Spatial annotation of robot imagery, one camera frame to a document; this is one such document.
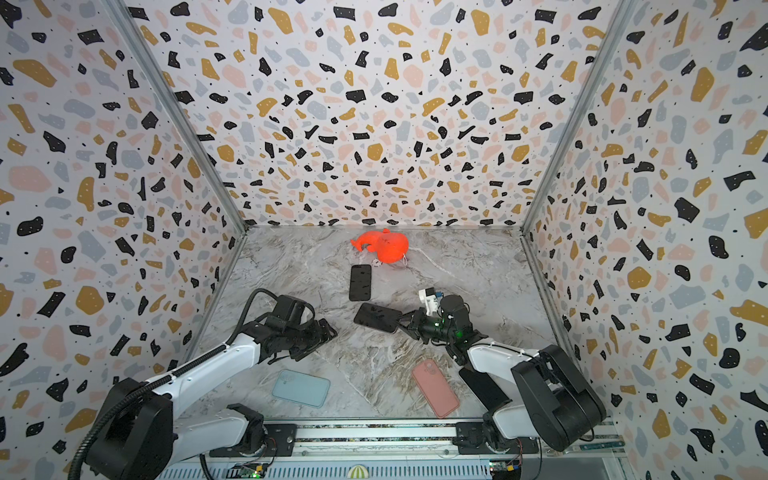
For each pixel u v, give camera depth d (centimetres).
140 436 40
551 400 43
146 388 43
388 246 107
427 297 82
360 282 117
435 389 85
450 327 70
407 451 73
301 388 83
